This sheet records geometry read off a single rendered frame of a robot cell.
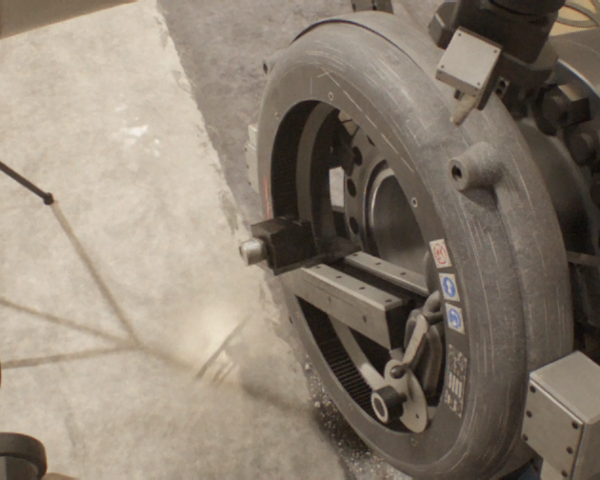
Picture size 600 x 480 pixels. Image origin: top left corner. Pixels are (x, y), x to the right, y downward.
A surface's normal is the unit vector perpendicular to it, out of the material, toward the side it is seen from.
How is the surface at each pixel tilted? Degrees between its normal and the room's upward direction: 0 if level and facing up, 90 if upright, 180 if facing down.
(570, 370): 22
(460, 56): 33
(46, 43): 0
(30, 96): 0
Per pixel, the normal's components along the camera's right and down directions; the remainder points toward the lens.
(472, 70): -0.14, -0.17
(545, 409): -0.90, 0.28
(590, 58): 0.03, -0.73
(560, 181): 0.31, -0.32
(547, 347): 0.40, 0.26
